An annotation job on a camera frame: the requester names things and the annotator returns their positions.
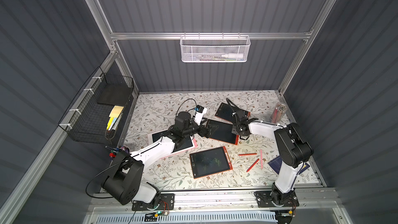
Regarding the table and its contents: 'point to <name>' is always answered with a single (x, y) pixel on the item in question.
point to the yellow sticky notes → (114, 114)
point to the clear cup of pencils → (278, 112)
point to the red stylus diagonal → (251, 167)
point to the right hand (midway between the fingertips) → (238, 129)
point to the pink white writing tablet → (188, 143)
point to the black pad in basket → (115, 94)
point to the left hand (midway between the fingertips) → (215, 125)
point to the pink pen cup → (125, 148)
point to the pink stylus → (261, 158)
